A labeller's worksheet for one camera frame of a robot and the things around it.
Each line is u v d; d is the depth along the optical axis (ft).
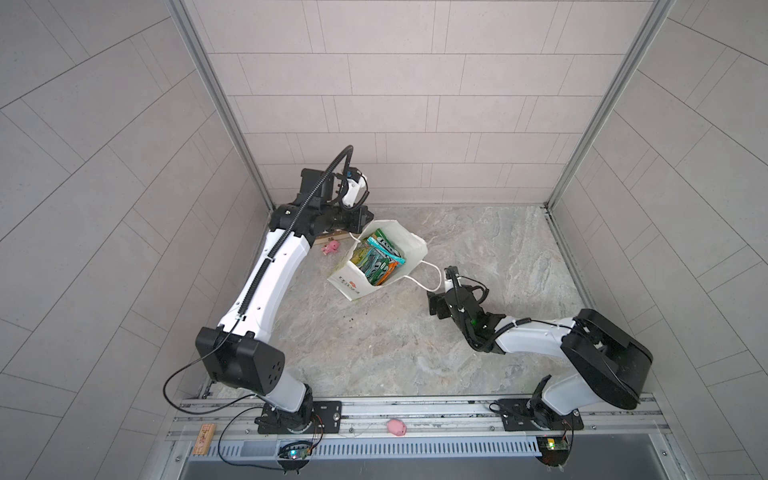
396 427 2.26
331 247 3.34
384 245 2.96
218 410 1.44
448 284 2.58
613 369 1.42
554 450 2.24
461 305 2.11
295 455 2.13
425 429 2.32
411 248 2.80
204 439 2.20
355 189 2.14
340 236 3.45
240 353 1.28
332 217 1.99
